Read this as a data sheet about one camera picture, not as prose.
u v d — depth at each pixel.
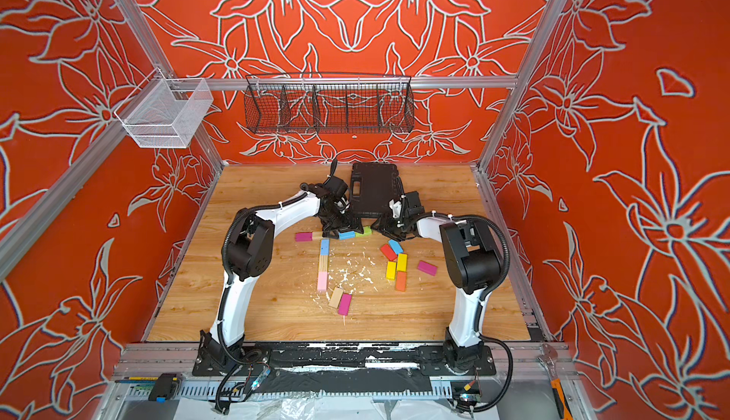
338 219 0.86
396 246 0.94
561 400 0.67
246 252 0.57
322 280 0.86
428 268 0.90
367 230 0.97
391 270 0.88
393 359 0.74
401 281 0.87
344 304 0.83
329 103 0.99
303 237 0.96
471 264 0.50
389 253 0.93
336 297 0.83
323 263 0.90
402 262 0.90
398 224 0.79
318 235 0.97
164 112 0.92
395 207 0.93
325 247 0.93
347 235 0.92
